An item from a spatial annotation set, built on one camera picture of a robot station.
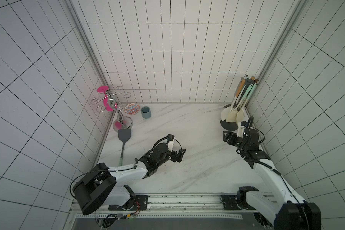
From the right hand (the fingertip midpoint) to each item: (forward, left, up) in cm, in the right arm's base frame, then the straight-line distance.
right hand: (228, 131), depth 84 cm
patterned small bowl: (+26, +70, -12) cm, 75 cm away
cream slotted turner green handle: (+13, -10, 0) cm, 17 cm away
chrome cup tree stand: (+10, +73, -9) cm, 74 cm away
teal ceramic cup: (+20, +56, -8) cm, 60 cm away
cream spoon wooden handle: (+20, -2, -4) cm, 21 cm away
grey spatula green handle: (+1, +68, -12) cm, 70 cm away
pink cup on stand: (+19, +79, +14) cm, 82 cm away
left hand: (-10, +31, -6) cm, 33 cm away
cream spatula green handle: (+13, -5, -1) cm, 14 cm away
